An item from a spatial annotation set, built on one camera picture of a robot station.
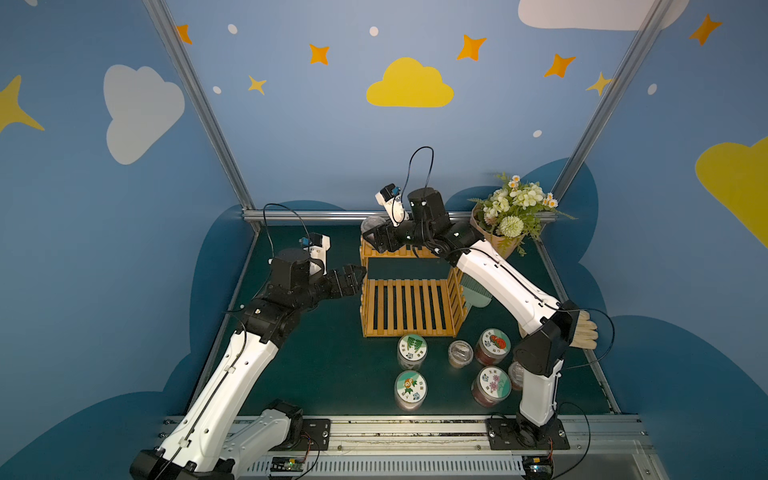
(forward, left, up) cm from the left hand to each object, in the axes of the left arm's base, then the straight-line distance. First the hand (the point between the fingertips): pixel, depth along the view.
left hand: (351, 267), depth 71 cm
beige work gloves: (-2, -72, -30) cm, 78 cm away
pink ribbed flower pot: (+21, -46, -15) cm, 53 cm away
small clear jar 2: (-11, -30, -24) cm, 40 cm away
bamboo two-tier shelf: (+12, -16, -29) cm, 36 cm away
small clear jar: (+13, -4, +3) cm, 14 cm away
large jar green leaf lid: (-12, -16, -22) cm, 29 cm away
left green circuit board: (-38, +15, -32) cm, 51 cm away
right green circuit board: (-37, -47, -32) cm, 68 cm away
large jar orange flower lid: (-22, -15, -22) cm, 34 cm away
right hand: (+12, -6, +2) cm, 13 cm away
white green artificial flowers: (+25, -47, -2) cm, 53 cm away
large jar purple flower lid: (-20, -36, -22) cm, 47 cm away
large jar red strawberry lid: (-11, -38, -21) cm, 45 cm away
